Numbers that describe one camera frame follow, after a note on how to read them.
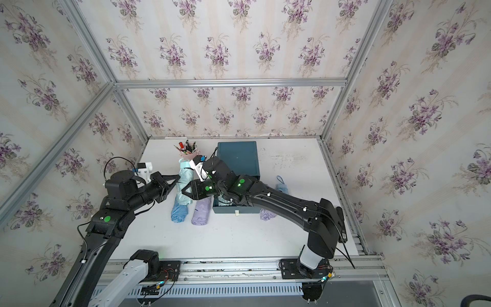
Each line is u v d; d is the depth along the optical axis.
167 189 0.61
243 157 0.82
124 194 0.49
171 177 0.68
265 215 0.84
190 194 0.65
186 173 0.67
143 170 0.63
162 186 0.58
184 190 0.65
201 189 0.60
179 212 0.84
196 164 0.63
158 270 0.69
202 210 0.86
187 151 0.98
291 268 0.74
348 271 0.74
